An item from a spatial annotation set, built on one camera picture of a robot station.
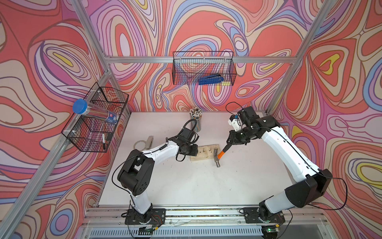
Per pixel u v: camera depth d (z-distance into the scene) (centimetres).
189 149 81
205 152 93
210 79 90
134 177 48
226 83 84
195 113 95
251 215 74
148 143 99
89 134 73
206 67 96
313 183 39
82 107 61
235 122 70
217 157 84
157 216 73
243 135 63
